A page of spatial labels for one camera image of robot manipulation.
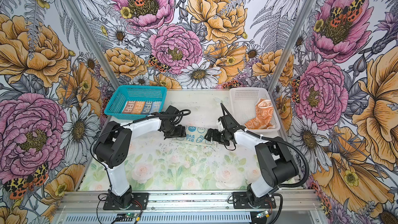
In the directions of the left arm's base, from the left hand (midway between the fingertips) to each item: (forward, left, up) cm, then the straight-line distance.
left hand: (179, 139), depth 94 cm
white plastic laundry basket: (+23, -51, -2) cm, 56 cm away
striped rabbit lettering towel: (+24, +27, 0) cm, 37 cm away
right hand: (-4, -19, +2) cm, 20 cm away
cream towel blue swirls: (+1, -9, 0) cm, 10 cm away
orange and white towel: (+12, -52, +7) cm, 54 cm away
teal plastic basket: (+23, +45, +3) cm, 50 cm away
